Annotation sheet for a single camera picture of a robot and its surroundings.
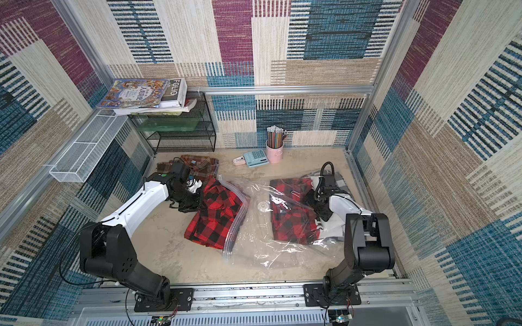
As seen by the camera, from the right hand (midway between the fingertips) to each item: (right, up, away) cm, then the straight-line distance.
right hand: (311, 202), depth 95 cm
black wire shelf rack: (-55, +33, 0) cm, 64 cm away
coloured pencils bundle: (-16, +33, +13) cm, 39 cm away
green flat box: (-66, +36, -1) cm, 75 cm away
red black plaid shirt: (-41, -2, -9) cm, 42 cm away
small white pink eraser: (-35, +20, +18) cm, 44 cm away
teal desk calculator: (-27, +22, +20) cm, 39 cm away
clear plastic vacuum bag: (-27, -16, -8) cm, 32 cm away
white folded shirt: (+8, -8, -9) cm, 14 cm away
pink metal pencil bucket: (-16, +23, +14) cm, 32 cm away
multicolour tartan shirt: (-56, +17, +12) cm, 60 cm away
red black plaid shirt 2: (-10, -6, -6) cm, 13 cm away
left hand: (-46, 0, -10) cm, 47 cm away
